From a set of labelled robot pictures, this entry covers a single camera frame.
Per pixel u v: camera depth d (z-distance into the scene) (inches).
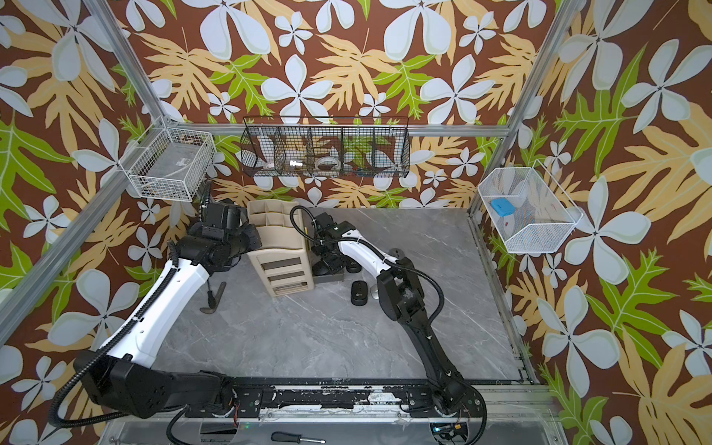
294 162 38.7
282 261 31.0
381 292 24.2
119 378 15.0
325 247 29.4
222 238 22.2
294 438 27.2
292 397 29.6
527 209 32.7
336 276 36.6
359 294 36.6
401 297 24.1
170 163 33.5
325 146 37.9
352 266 38.9
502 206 33.9
